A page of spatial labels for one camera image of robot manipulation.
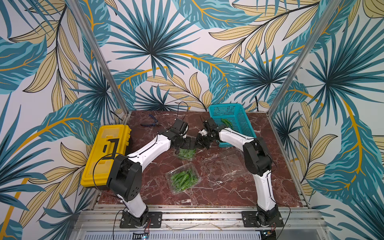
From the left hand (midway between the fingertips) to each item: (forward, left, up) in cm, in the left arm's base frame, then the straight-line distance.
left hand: (188, 146), depth 87 cm
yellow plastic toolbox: (-1, +42, +5) cm, 42 cm away
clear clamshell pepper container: (0, +1, -9) cm, 9 cm away
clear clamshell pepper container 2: (-16, +2, -8) cm, 18 cm away
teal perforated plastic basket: (+34, -35, -11) cm, 50 cm away
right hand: (+4, -3, -6) cm, 8 cm away
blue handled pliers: (+25, +25, -10) cm, 36 cm away
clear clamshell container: (-10, -22, -8) cm, 26 cm away
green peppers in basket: (+27, -28, -10) cm, 41 cm away
